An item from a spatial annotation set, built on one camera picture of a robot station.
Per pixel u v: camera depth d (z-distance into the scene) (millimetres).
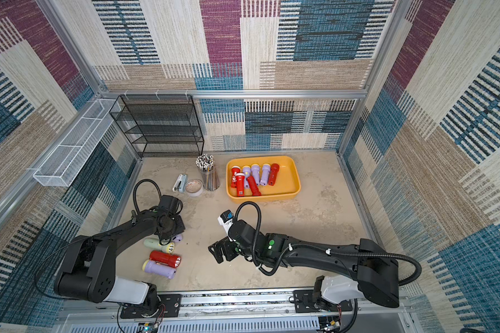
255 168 1080
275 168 1084
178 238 869
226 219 661
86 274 431
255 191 994
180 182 1051
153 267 794
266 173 1076
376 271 414
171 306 733
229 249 649
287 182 1056
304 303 729
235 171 1078
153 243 844
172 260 803
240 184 1021
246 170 1080
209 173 951
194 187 1058
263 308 731
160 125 1095
